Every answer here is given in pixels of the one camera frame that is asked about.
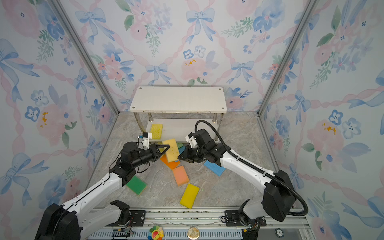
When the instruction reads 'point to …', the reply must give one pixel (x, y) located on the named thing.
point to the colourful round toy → (156, 233)
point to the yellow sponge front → (189, 195)
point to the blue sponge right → (215, 168)
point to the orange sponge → (172, 165)
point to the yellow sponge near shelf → (161, 149)
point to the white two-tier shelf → (173, 113)
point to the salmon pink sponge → (181, 176)
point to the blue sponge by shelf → (181, 149)
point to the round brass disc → (193, 233)
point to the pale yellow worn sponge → (172, 152)
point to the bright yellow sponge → (157, 130)
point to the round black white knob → (279, 233)
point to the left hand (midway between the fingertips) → (170, 146)
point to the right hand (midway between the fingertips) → (177, 157)
